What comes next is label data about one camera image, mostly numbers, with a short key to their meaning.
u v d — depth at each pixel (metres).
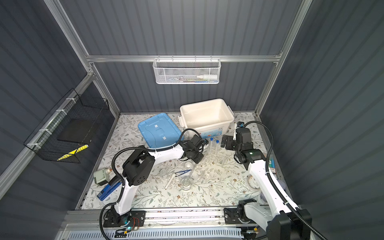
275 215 0.39
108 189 0.80
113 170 0.51
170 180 0.86
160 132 1.08
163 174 0.83
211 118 1.02
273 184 0.44
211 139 0.86
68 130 0.72
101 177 0.83
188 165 0.91
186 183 0.79
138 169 0.53
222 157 0.95
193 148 0.76
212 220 0.74
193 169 0.90
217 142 0.85
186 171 0.89
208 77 0.87
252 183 0.85
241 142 0.59
